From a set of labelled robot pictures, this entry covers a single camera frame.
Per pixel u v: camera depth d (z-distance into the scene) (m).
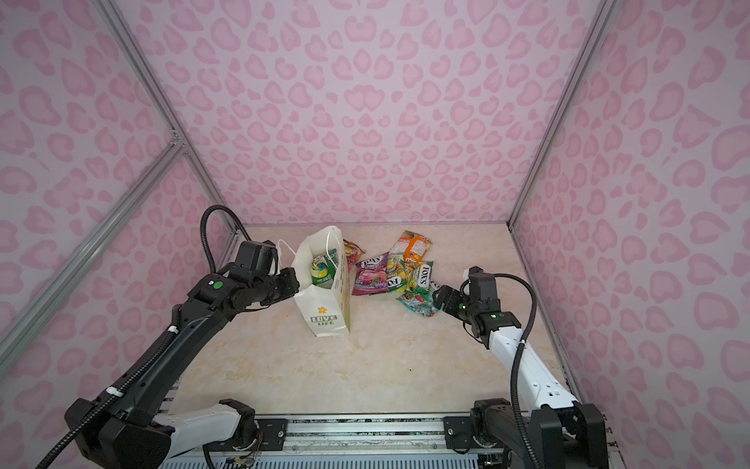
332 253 0.90
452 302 0.75
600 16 0.70
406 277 0.99
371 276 0.99
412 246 1.10
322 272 0.84
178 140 0.91
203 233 0.55
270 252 0.59
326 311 0.80
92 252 0.64
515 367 0.47
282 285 0.67
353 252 1.06
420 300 0.94
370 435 0.75
